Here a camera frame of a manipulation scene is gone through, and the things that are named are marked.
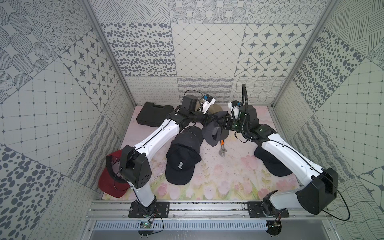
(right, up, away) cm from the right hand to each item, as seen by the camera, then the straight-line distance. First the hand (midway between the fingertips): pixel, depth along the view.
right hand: (219, 122), depth 78 cm
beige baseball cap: (+1, +9, +31) cm, 33 cm away
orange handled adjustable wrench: (+5, -19, +17) cm, 26 cm away
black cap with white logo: (-22, -30, +7) cm, 38 cm away
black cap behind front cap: (-19, -15, +12) cm, 27 cm away
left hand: (+1, +2, -4) cm, 5 cm away
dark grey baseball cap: (-3, -6, +2) cm, 7 cm away
